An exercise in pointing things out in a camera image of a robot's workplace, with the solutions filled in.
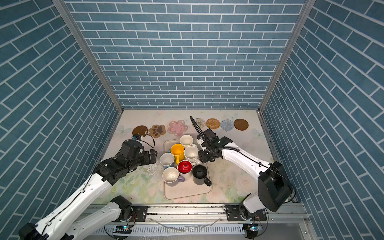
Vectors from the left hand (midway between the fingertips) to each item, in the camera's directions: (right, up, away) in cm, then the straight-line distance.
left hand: (151, 153), depth 77 cm
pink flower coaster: (+9, +12, +32) cm, 36 cm away
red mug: (+17, -11, +10) cm, 22 cm away
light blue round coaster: (+46, +14, +35) cm, 60 cm away
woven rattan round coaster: (+36, +15, +35) cm, 52 cm away
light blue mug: (+6, -6, +10) cm, 13 cm away
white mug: (+17, +4, +19) cm, 26 cm away
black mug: (+25, -14, +9) cm, 30 cm away
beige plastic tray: (+18, -21, +5) cm, 28 cm away
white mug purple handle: (+9, -14, +8) cm, 18 cm away
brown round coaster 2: (-17, +11, +31) cm, 37 cm away
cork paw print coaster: (-6, +10, +31) cm, 33 cm away
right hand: (+26, -3, +7) cm, 27 cm away
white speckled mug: (+20, -3, +16) cm, 26 cm away
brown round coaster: (+57, +15, +35) cm, 69 cm away
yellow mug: (+12, -1, +15) cm, 20 cm away
